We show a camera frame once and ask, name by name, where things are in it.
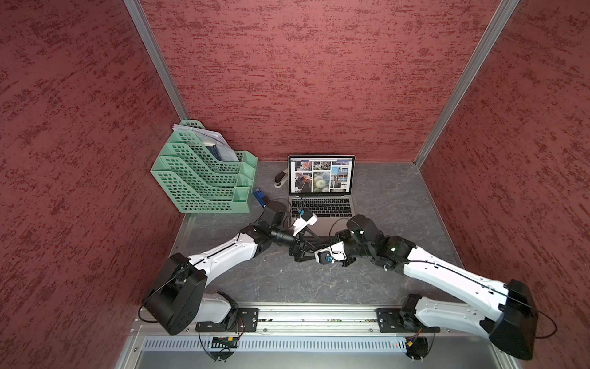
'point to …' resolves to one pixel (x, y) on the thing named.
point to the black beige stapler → (280, 178)
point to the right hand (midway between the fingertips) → (325, 245)
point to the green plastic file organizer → (194, 183)
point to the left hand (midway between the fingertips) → (317, 251)
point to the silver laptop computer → (323, 187)
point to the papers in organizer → (218, 147)
